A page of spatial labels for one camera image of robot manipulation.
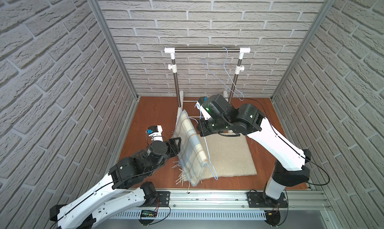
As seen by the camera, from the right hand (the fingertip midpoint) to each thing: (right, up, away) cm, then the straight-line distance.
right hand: (193, 132), depth 60 cm
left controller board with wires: (-23, -44, +12) cm, 51 cm away
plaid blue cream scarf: (-1, -14, +13) cm, 19 cm away
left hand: (-7, -3, +6) cm, 9 cm away
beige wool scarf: (+20, -19, +28) cm, 39 cm away
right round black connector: (+38, -42, +10) cm, 57 cm away
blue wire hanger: (+25, +36, +47) cm, 64 cm away
